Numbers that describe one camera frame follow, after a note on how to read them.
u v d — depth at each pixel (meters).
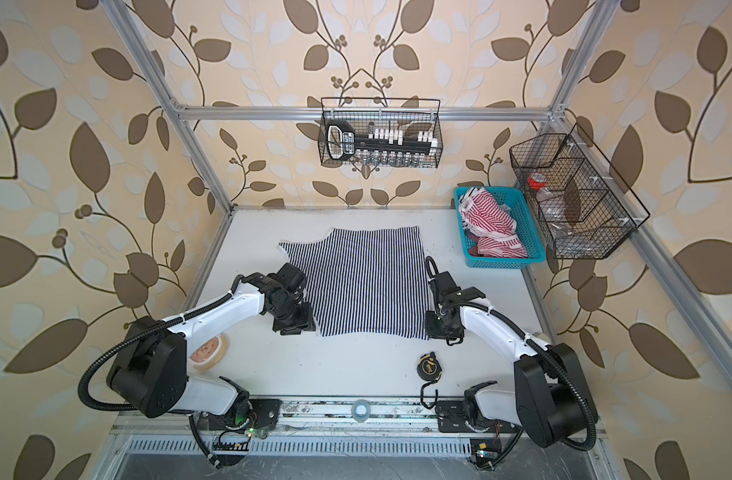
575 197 0.79
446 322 0.72
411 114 0.91
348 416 0.75
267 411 0.75
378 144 0.83
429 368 0.79
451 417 0.74
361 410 0.75
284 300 0.66
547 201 0.70
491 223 1.05
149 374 0.43
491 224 1.05
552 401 0.41
